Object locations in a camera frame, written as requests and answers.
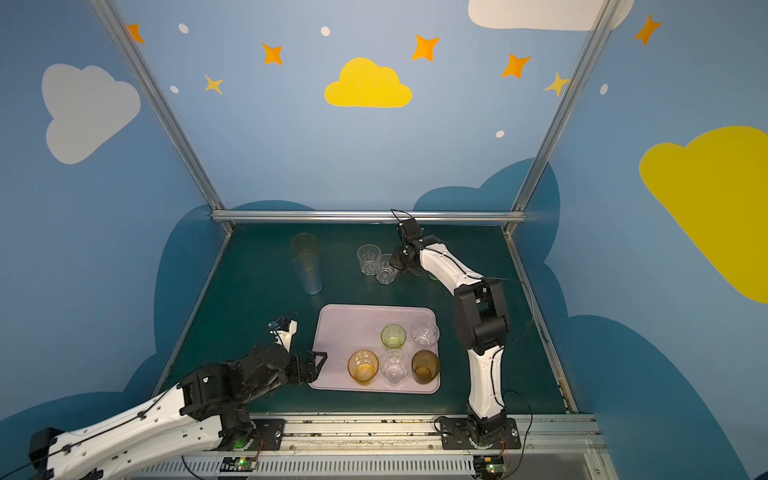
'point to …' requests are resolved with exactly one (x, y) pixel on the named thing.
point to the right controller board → (488, 467)
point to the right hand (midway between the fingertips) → (399, 260)
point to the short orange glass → (362, 366)
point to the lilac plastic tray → (342, 329)
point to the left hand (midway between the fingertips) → (318, 360)
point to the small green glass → (393, 336)
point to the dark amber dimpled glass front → (425, 365)
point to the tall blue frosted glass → (308, 268)
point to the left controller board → (238, 464)
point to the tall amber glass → (304, 242)
